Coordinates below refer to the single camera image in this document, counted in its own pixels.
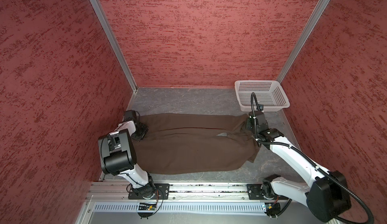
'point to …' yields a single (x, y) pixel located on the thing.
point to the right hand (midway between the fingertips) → (252, 122)
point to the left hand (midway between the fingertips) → (146, 134)
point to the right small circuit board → (272, 208)
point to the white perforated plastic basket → (269, 94)
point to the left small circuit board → (144, 206)
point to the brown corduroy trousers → (194, 143)
